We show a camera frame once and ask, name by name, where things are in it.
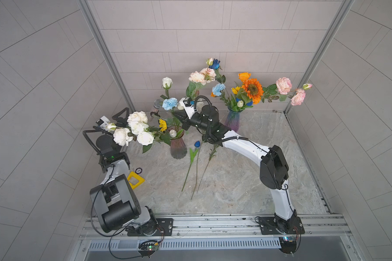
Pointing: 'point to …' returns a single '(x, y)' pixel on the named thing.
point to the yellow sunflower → (236, 89)
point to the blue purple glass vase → (233, 119)
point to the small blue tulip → (191, 156)
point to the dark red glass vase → (178, 148)
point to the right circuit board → (288, 244)
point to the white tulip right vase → (240, 103)
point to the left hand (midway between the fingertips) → (135, 112)
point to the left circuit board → (147, 247)
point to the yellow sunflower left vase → (163, 124)
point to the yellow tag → (135, 180)
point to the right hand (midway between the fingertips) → (174, 113)
